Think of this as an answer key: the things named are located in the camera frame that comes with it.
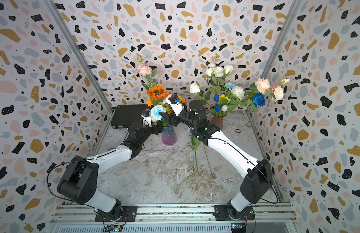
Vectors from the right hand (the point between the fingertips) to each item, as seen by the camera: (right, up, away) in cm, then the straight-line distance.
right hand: (166, 108), depth 69 cm
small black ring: (+48, -13, +41) cm, 65 cm away
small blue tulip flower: (+15, -20, +32) cm, 41 cm away
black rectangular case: (-39, 0, +45) cm, 60 cm away
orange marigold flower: (-10, +4, +8) cm, 14 cm away
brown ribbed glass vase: (+29, -4, +21) cm, 36 cm away
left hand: (-7, -4, +17) cm, 18 cm away
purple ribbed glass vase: (-3, -17, +35) cm, 39 cm away
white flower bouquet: (+31, +9, +20) cm, 38 cm away
